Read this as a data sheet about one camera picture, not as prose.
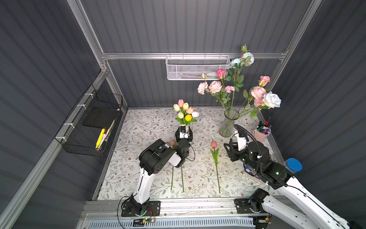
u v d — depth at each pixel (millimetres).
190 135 872
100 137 708
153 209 738
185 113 768
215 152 934
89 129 734
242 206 736
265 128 912
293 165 680
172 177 844
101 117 739
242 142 607
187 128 888
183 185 806
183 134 804
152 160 574
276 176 482
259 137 937
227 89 846
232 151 589
